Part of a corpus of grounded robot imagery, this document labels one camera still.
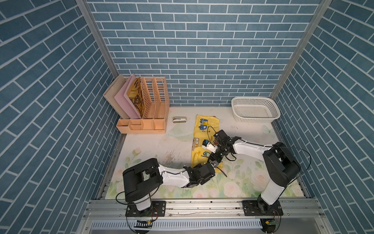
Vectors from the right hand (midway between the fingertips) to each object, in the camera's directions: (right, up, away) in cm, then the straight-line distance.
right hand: (211, 158), depth 91 cm
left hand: (-2, -7, -4) cm, 9 cm away
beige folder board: (-62, +40, -3) cm, 74 cm away
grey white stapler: (-22, +24, +19) cm, 38 cm away
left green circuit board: (-36, -28, -19) cm, 49 cm away
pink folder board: (-55, +36, -2) cm, 66 cm away
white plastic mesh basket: (+36, +33, +28) cm, 56 cm away
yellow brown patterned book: (-51, +41, +10) cm, 67 cm away
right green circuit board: (+27, -26, -20) cm, 43 cm away
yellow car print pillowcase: (-2, +19, +17) cm, 25 cm away
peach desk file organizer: (-39, +27, +14) cm, 50 cm away
